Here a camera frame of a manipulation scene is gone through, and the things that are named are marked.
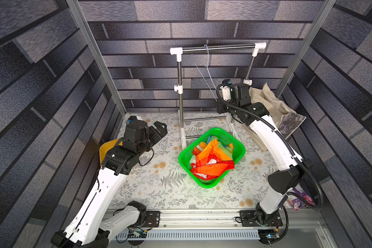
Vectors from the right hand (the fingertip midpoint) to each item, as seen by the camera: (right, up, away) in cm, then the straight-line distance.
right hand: (218, 100), depth 77 cm
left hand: (-27, -15, -10) cm, 32 cm away
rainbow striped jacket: (-3, -31, +4) cm, 32 cm away
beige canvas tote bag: (+40, -10, +8) cm, 42 cm away
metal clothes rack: (+2, -14, +36) cm, 39 cm away
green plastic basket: (-17, -31, +13) cm, 38 cm away
